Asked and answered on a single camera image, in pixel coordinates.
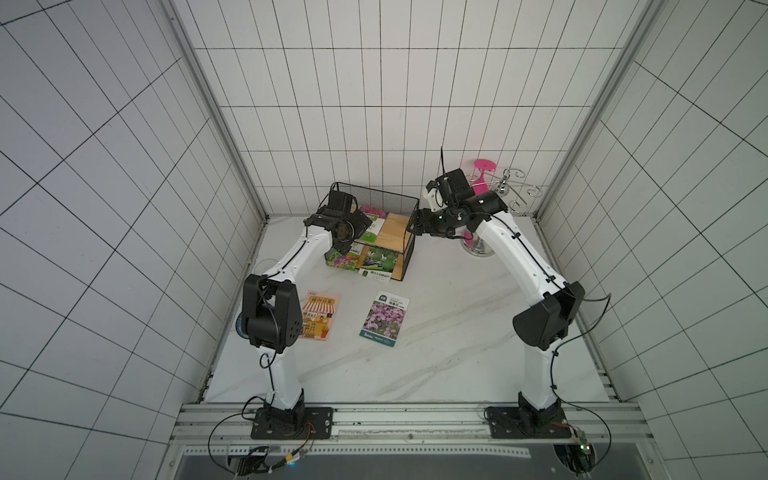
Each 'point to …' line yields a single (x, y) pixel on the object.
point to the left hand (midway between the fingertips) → (362, 235)
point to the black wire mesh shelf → (393, 234)
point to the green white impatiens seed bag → (377, 217)
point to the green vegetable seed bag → (379, 264)
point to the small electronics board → (580, 458)
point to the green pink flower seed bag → (348, 261)
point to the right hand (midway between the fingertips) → (405, 229)
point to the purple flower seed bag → (385, 318)
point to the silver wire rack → (504, 187)
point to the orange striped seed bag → (318, 315)
